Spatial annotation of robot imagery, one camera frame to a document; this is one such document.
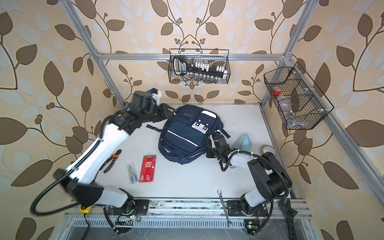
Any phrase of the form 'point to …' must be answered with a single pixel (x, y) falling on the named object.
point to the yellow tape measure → (85, 211)
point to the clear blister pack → (132, 173)
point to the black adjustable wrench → (289, 213)
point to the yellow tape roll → (261, 150)
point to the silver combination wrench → (229, 222)
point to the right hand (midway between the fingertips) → (207, 150)
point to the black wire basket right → (297, 101)
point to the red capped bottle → (277, 90)
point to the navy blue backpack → (184, 137)
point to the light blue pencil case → (243, 143)
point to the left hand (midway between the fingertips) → (173, 109)
